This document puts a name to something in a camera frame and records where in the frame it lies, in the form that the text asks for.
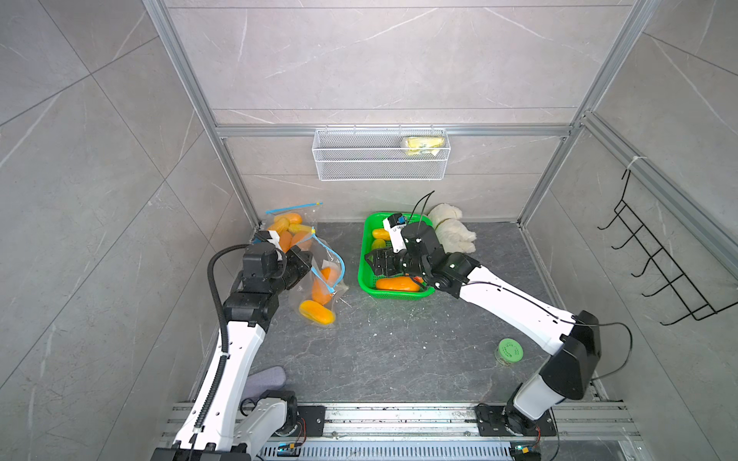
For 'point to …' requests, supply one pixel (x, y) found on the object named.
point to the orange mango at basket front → (399, 283)
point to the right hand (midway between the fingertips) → (377, 254)
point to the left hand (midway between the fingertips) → (315, 248)
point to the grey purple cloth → (267, 379)
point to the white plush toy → (452, 231)
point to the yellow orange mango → (280, 224)
